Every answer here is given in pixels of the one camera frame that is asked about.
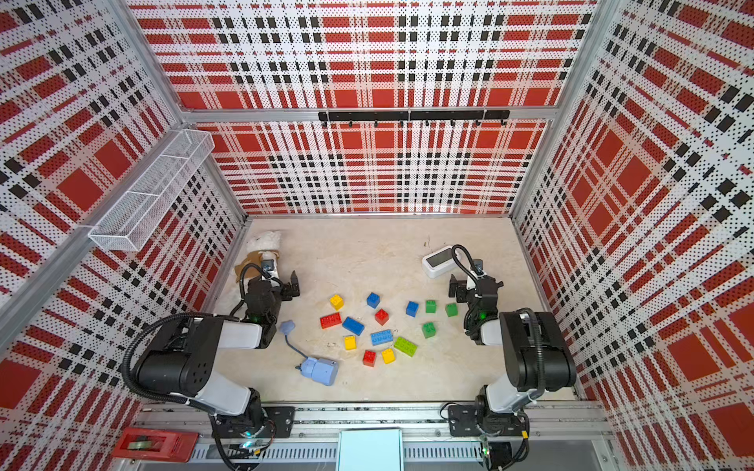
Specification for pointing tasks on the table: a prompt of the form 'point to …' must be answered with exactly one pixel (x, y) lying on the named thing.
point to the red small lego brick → (381, 317)
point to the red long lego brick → (330, 321)
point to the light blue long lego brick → (381, 337)
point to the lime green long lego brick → (405, 346)
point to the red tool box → (156, 444)
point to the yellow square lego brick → (350, 342)
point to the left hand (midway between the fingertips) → (284, 272)
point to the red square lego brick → (369, 358)
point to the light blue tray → (370, 449)
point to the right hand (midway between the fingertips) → (470, 274)
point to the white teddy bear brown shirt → (264, 246)
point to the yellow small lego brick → (388, 356)
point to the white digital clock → (440, 264)
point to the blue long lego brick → (353, 326)
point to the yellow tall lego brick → (337, 301)
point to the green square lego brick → (428, 330)
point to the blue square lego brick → (373, 300)
